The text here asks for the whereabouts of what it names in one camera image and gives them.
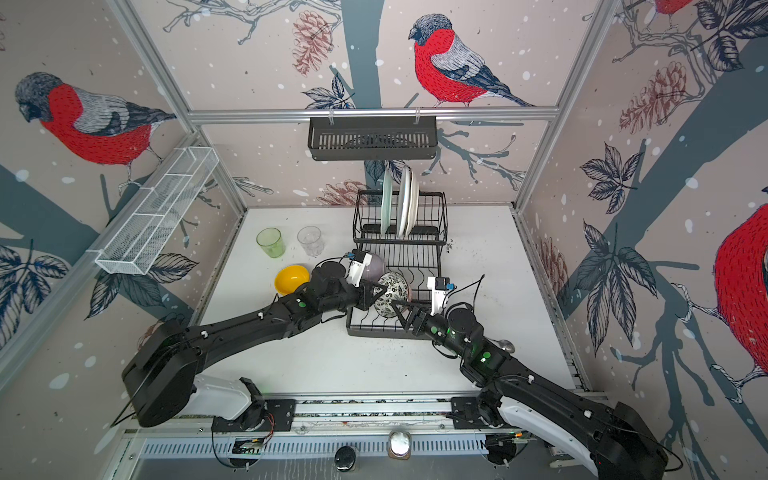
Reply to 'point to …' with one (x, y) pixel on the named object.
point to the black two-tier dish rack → (417, 257)
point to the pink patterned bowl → (397, 288)
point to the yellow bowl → (289, 278)
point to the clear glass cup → (311, 239)
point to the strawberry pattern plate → (404, 203)
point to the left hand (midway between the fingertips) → (386, 290)
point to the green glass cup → (271, 240)
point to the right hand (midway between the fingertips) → (394, 307)
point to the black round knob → (345, 458)
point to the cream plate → (414, 205)
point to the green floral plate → (386, 200)
